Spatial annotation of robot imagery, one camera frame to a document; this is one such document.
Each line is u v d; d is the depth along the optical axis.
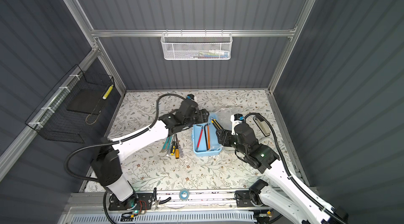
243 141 0.54
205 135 0.96
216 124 0.91
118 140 0.47
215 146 0.83
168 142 0.91
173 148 0.89
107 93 0.81
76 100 0.74
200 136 0.96
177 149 0.89
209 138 0.96
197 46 1.24
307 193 0.42
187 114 0.62
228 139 0.64
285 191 0.46
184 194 0.77
